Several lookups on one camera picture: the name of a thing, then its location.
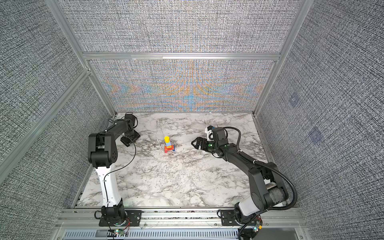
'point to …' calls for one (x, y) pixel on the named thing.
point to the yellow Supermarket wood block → (169, 147)
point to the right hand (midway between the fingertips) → (197, 143)
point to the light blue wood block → (168, 144)
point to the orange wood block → (172, 148)
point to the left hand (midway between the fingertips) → (134, 140)
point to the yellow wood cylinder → (167, 139)
